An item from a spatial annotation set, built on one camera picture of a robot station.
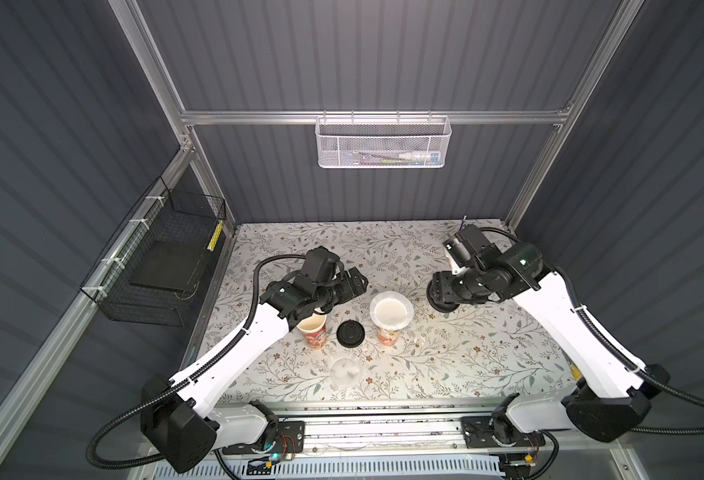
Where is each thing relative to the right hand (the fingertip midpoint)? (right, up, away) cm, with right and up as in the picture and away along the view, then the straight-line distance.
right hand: (445, 293), depth 69 cm
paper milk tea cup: (-32, -10, +6) cm, 34 cm away
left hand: (-20, 0, +4) cm, 20 cm away
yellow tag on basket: (-61, +14, +13) cm, 64 cm away
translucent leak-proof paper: (-12, -6, +8) cm, 15 cm away
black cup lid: (-23, -15, +21) cm, 35 cm away
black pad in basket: (-68, +7, +4) cm, 68 cm away
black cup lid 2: (-2, -3, 0) cm, 3 cm away
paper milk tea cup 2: (-12, -14, +12) cm, 22 cm away
